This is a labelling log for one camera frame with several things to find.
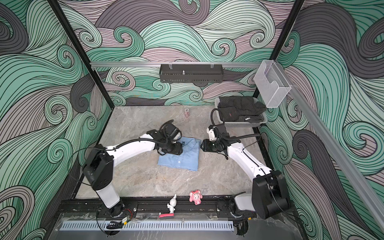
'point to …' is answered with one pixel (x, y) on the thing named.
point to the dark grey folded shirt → (240, 108)
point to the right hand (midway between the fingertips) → (204, 146)
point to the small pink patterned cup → (187, 113)
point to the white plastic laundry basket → (238, 123)
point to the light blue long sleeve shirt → (188, 159)
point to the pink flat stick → (168, 215)
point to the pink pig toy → (196, 196)
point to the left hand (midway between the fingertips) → (179, 150)
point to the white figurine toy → (172, 203)
